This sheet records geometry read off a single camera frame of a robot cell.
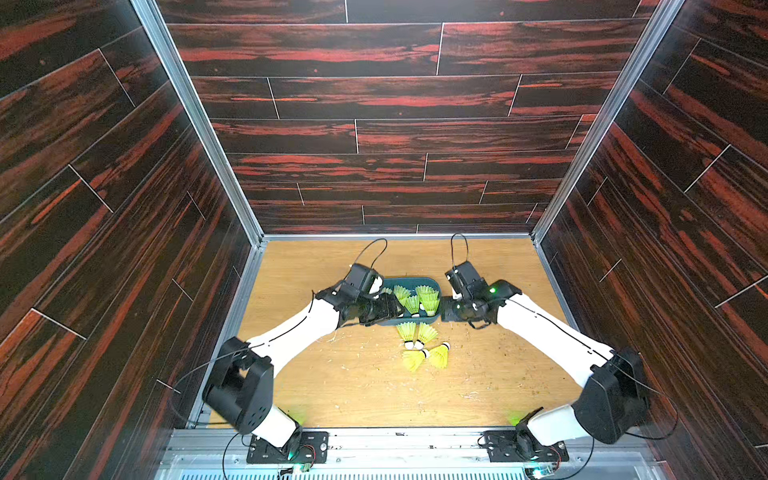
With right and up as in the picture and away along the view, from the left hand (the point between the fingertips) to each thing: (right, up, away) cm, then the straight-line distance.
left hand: (399, 313), depth 83 cm
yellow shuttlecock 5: (+8, -8, +8) cm, 14 cm away
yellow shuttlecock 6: (+4, -14, +4) cm, 15 cm away
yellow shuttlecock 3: (+10, +4, +12) cm, 16 cm away
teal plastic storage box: (+5, +7, +18) cm, 20 cm away
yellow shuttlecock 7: (+12, -14, +5) cm, 19 cm away
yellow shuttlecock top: (+3, -7, +9) cm, 12 cm away
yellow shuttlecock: (+1, +5, +16) cm, 16 cm away
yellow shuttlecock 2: (+5, +1, +13) cm, 14 cm away
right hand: (+16, +1, +3) cm, 16 cm away
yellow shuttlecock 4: (+11, -1, +11) cm, 15 cm away
